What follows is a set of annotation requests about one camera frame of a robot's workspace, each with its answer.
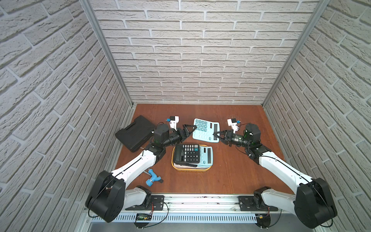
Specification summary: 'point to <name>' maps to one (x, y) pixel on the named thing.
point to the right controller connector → (263, 220)
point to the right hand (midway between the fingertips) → (215, 134)
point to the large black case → (137, 135)
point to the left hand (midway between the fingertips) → (190, 125)
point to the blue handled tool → (149, 182)
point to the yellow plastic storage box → (187, 169)
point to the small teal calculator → (206, 157)
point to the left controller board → (142, 216)
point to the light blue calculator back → (205, 129)
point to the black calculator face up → (187, 154)
